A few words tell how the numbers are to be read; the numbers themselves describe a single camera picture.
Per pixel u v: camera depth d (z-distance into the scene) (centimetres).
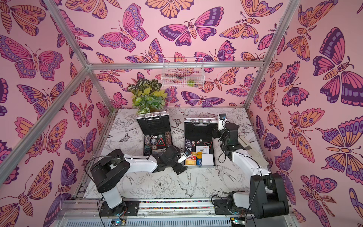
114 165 52
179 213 73
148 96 92
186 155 78
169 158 71
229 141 66
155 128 98
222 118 73
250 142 98
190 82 109
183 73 95
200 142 97
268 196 41
